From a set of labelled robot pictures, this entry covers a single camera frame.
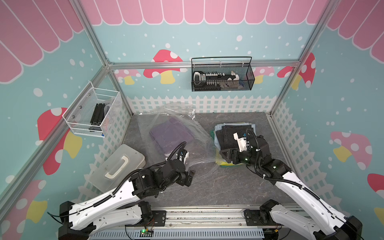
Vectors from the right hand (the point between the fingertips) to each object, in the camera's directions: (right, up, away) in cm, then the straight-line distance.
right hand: (224, 151), depth 74 cm
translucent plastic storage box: (-56, -10, +5) cm, 57 cm away
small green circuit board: (-39, -40, -1) cm, 56 cm away
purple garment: (-32, +7, +28) cm, 43 cm away
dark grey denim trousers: (+4, +6, +15) cm, 16 cm away
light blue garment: (+1, +12, +23) cm, 26 cm away
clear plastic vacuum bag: (-11, -3, +26) cm, 28 cm away
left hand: (-19, -9, -3) cm, 21 cm away
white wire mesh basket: (-64, +20, -2) cm, 67 cm away
